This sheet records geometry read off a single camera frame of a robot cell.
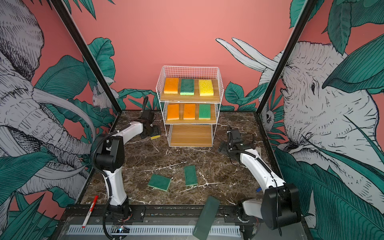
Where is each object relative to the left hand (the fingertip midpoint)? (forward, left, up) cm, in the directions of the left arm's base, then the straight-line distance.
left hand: (155, 130), depth 101 cm
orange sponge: (-2, -15, +19) cm, 24 cm away
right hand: (-19, -44, +6) cm, 49 cm away
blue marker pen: (-40, -62, -6) cm, 74 cm away
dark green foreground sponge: (-54, -31, -5) cm, 62 cm away
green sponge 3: (-31, -24, -4) cm, 39 cm away
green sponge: (-4, -33, +21) cm, 39 cm away
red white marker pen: (-50, +27, -4) cm, 57 cm away
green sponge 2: (-34, -6, -5) cm, 35 cm away
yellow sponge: (-7, -1, +2) cm, 7 cm away
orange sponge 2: (-3, -24, +21) cm, 32 cm away
